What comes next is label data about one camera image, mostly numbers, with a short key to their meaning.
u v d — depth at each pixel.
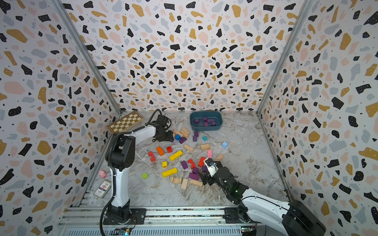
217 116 1.17
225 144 1.00
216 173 0.73
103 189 0.81
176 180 0.85
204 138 1.07
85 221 0.73
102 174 0.86
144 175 0.87
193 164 0.92
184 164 0.92
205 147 1.01
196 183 0.85
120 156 0.56
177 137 1.03
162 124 0.85
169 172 0.88
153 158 0.94
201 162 0.92
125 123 1.10
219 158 0.95
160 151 0.97
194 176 0.88
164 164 0.90
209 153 0.97
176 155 0.97
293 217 0.44
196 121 1.13
